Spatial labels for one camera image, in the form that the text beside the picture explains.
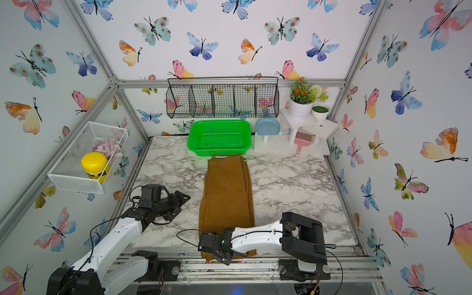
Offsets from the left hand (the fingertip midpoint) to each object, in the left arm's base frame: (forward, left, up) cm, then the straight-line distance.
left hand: (189, 200), depth 84 cm
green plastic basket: (+49, -4, -9) cm, 50 cm away
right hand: (-19, -17, -8) cm, 27 cm away
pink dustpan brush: (+43, -63, -7) cm, 77 cm away
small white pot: (+43, -68, +15) cm, 82 cm away
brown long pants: (+2, -17, -7) cm, 18 cm away
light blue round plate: (+43, -40, +6) cm, 59 cm away
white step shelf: (+37, -69, +6) cm, 79 cm away
